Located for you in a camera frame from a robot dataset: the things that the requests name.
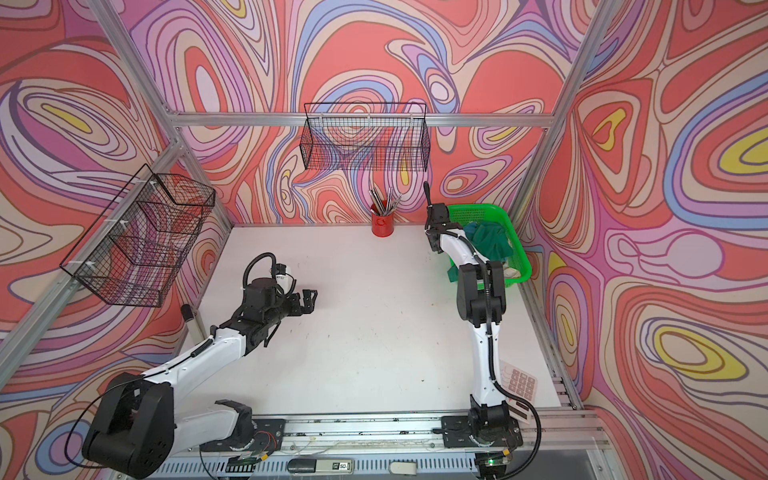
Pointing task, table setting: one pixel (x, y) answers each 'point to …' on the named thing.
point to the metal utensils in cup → (383, 207)
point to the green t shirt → (491, 241)
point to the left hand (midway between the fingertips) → (309, 290)
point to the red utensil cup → (382, 225)
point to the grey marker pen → (190, 315)
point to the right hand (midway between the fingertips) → (454, 242)
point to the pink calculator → (520, 384)
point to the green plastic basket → (465, 214)
